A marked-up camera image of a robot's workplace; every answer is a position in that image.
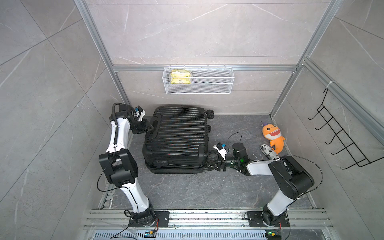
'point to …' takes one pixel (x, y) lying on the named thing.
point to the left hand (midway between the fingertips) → (150, 126)
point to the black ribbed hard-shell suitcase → (179, 143)
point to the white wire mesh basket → (196, 80)
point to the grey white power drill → (268, 152)
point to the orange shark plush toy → (272, 132)
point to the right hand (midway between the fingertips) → (209, 163)
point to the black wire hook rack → (342, 136)
